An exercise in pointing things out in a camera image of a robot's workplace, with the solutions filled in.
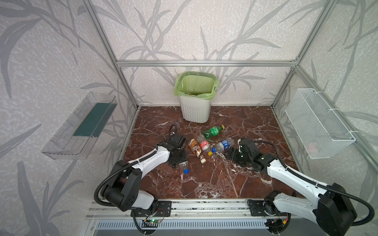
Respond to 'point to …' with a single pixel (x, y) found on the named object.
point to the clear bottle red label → (204, 143)
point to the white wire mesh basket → (320, 132)
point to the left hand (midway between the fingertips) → (186, 155)
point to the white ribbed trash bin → (195, 109)
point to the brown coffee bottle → (196, 148)
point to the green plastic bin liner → (199, 84)
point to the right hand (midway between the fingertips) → (227, 151)
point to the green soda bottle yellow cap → (213, 131)
